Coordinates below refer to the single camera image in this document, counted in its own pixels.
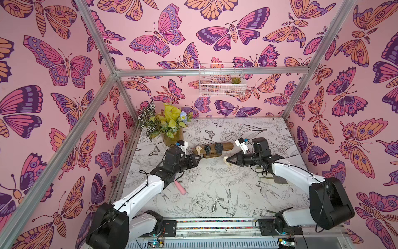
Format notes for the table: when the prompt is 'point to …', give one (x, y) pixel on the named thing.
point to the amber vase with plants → (168, 122)
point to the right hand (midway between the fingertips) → (228, 159)
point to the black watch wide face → (218, 147)
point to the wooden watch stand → (213, 150)
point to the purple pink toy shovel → (182, 190)
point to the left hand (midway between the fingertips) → (200, 156)
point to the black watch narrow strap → (207, 148)
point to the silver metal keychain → (214, 208)
